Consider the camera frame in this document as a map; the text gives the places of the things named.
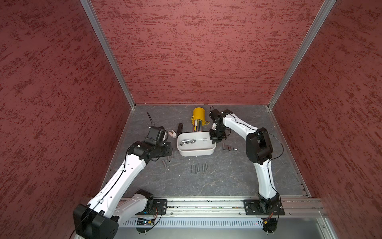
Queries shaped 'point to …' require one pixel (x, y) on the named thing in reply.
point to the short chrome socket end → (230, 148)
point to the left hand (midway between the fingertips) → (168, 152)
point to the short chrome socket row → (227, 147)
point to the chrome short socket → (205, 139)
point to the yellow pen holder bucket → (199, 113)
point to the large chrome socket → (185, 141)
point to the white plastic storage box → (195, 144)
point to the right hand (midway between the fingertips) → (214, 143)
